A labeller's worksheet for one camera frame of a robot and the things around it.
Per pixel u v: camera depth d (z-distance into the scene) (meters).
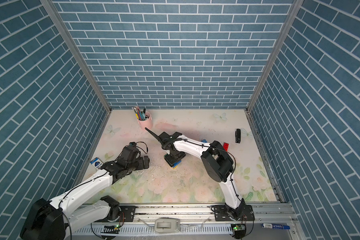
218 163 0.52
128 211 0.74
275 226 0.69
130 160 0.65
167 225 0.70
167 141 0.64
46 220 0.39
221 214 0.74
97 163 0.91
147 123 1.02
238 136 1.02
